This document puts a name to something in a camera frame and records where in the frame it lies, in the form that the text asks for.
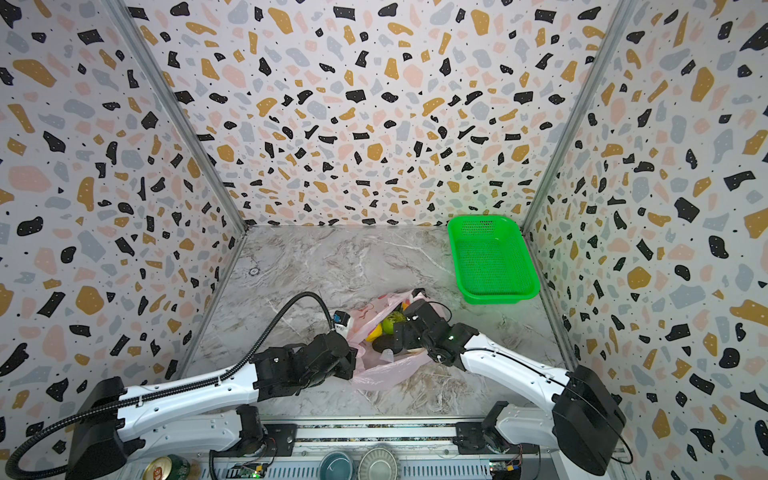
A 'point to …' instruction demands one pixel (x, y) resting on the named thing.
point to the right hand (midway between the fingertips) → (402, 324)
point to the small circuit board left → (248, 470)
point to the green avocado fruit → (388, 324)
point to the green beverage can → (169, 467)
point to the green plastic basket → (492, 259)
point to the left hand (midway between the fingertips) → (361, 351)
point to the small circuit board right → (506, 469)
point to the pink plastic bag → (375, 367)
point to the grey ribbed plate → (377, 464)
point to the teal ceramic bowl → (336, 466)
